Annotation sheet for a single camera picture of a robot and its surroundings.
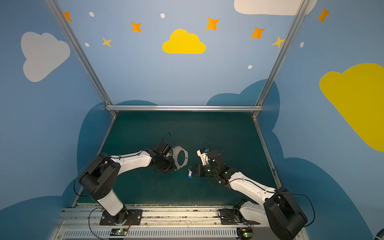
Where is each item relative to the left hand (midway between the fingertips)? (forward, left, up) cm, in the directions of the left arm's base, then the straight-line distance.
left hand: (179, 169), depth 89 cm
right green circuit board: (-31, -34, -3) cm, 46 cm away
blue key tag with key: (-5, -7, +5) cm, 10 cm away
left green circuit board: (-32, +27, -2) cm, 42 cm away
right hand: (-3, -8, +8) cm, 12 cm away
